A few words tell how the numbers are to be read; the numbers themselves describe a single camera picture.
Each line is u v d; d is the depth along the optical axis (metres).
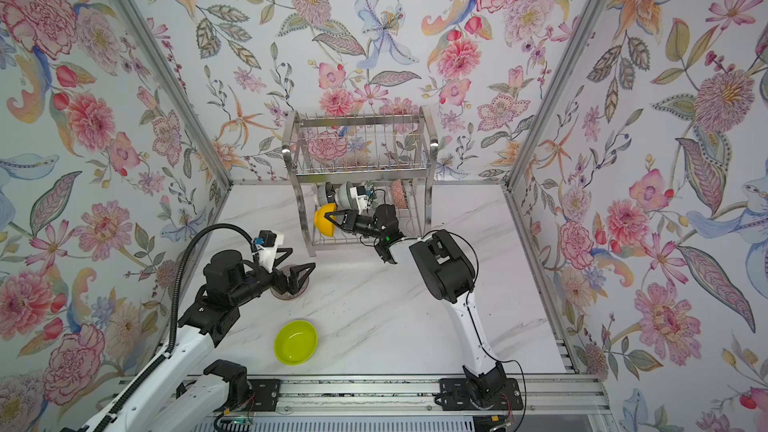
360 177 1.03
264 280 0.67
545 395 0.77
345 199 1.02
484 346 0.63
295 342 0.81
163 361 0.48
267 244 0.65
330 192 1.10
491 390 0.64
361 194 0.88
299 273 0.69
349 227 0.84
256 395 0.72
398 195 1.03
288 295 0.90
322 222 0.90
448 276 0.61
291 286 0.68
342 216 0.88
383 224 0.79
